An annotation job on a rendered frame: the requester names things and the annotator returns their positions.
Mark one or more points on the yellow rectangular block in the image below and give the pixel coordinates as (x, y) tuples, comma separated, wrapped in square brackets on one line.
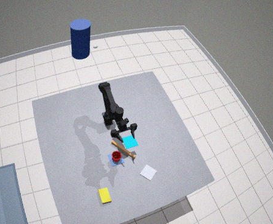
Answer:
[(104, 195)]

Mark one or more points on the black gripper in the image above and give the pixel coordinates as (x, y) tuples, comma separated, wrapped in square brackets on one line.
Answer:
[(115, 133)]

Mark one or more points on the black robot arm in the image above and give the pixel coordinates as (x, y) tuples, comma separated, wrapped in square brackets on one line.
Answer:
[(113, 111)]

